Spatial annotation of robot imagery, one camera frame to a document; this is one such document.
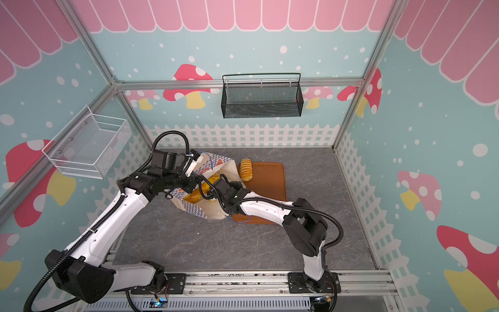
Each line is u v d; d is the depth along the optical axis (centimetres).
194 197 94
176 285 74
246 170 105
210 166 88
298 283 74
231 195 66
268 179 105
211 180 66
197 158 68
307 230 47
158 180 55
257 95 94
